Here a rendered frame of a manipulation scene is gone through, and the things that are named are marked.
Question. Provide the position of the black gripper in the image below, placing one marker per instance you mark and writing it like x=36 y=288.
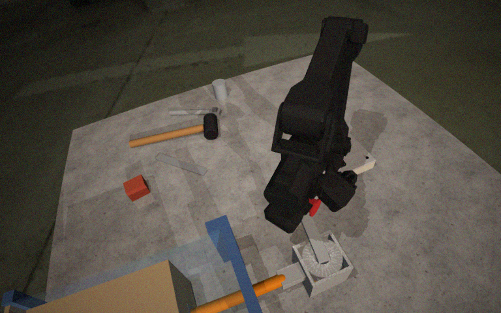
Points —
x=290 y=221

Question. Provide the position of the blue flat bar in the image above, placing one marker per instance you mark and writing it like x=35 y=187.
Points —
x=245 y=284

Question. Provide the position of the black-headed mallet with wooden handle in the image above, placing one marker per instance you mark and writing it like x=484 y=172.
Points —
x=210 y=129

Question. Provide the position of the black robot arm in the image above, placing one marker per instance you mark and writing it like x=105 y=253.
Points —
x=313 y=113

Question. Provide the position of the dark grey cylinder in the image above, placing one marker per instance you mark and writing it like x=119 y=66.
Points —
x=220 y=90

